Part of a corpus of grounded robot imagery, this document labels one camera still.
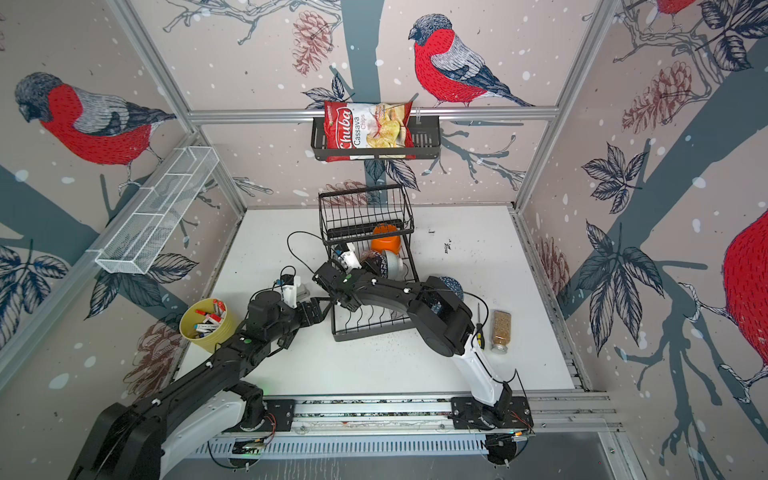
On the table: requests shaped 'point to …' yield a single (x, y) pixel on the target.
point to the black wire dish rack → (351, 216)
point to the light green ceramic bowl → (394, 265)
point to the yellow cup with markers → (208, 322)
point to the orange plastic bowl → (392, 244)
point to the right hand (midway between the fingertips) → (375, 266)
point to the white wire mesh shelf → (140, 234)
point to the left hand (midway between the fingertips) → (323, 303)
